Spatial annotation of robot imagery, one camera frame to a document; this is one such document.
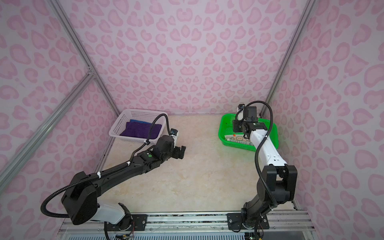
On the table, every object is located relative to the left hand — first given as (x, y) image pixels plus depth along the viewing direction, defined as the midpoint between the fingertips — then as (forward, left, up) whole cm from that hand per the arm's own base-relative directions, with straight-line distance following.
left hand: (182, 145), depth 83 cm
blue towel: (+32, +36, -14) cm, 50 cm away
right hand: (+12, -31, +6) cm, 34 cm away
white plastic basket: (+40, +34, -17) cm, 55 cm away
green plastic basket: (+26, -30, -17) cm, 43 cm away
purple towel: (+23, +32, -15) cm, 43 cm away
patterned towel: (+14, -37, -15) cm, 43 cm away
